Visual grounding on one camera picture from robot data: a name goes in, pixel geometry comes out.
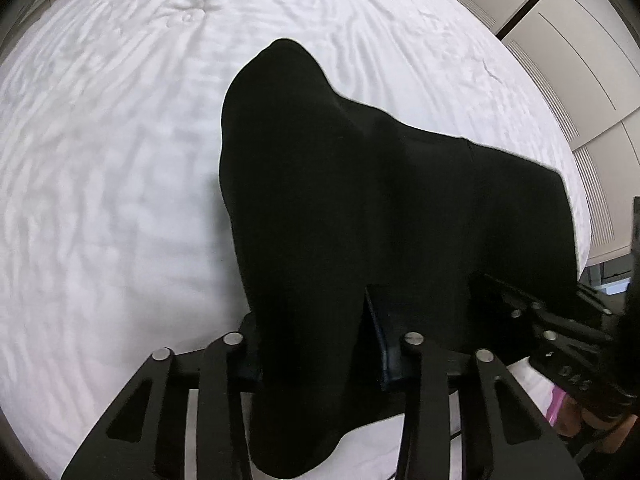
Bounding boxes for black pants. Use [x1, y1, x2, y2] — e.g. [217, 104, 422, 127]
[219, 39, 578, 479]

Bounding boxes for person's hand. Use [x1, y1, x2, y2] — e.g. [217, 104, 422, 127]
[554, 396, 638, 454]

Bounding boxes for white wardrobe doors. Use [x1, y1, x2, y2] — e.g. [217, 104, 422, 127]
[458, 0, 639, 266]

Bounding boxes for white wrinkled bed sheet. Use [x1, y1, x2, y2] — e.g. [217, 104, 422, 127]
[1, 0, 591, 479]

